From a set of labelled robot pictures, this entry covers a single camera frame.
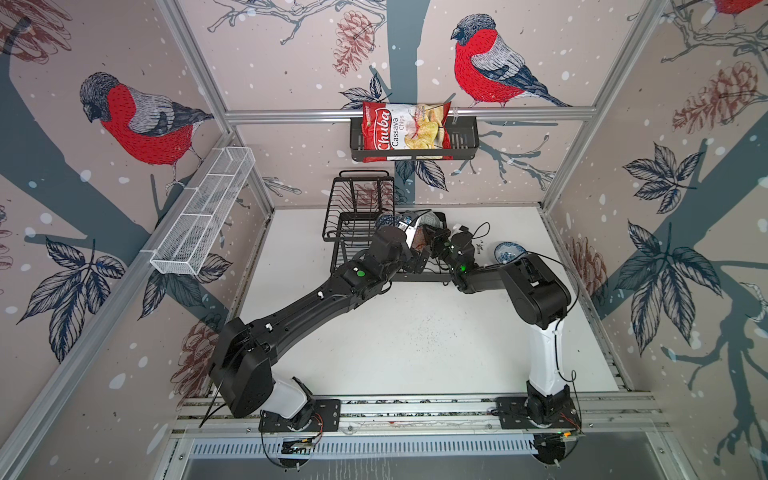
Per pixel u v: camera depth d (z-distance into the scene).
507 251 1.04
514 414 0.73
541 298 0.56
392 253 0.57
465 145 0.94
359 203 1.23
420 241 0.69
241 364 0.40
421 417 0.74
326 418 0.73
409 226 0.65
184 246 0.70
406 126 0.88
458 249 0.78
